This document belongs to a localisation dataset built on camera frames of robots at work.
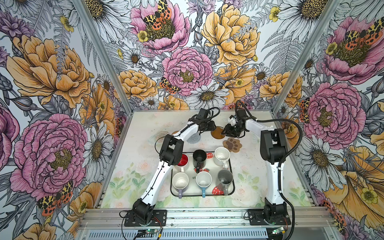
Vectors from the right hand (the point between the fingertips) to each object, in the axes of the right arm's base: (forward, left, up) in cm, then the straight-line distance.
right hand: (225, 136), depth 104 cm
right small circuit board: (-54, -16, -3) cm, 56 cm away
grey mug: (-29, +4, +1) cm, 29 cm away
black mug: (-18, +18, +2) cm, 26 cm away
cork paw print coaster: (-6, -5, -2) cm, 7 cm away
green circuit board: (-52, +42, -1) cm, 67 cm away
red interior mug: (-20, +28, +3) cm, 34 cm away
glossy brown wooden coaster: (+4, +5, -2) cm, 6 cm away
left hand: (+6, +7, 0) cm, 10 cm away
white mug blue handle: (-29, +16, 0) cm, 33 cm away
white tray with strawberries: (-30, +11, 0) cm, 31 cm away
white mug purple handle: (-30, +29, +1) cm, 42 cm away
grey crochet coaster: (0, +21, -1) cm, 21 cm away
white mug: (-16, +5, 0) cm, 16 cm away
